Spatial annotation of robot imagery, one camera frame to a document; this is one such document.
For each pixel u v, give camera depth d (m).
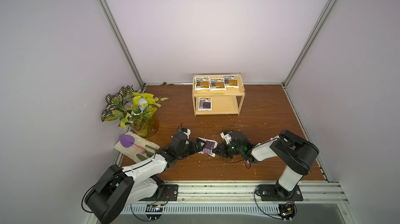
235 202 0.71
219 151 0.81
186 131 0.81
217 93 0.88
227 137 0.85
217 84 0.90
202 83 0.90
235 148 0.76
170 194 0.73
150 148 0.88
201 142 0.76
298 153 0.47
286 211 0.70
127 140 0.91
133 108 0.80
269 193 0.73
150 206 0.71
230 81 0.93
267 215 0.67
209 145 0.88
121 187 0.42
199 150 0.74
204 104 1.06
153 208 0.71
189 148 0.76
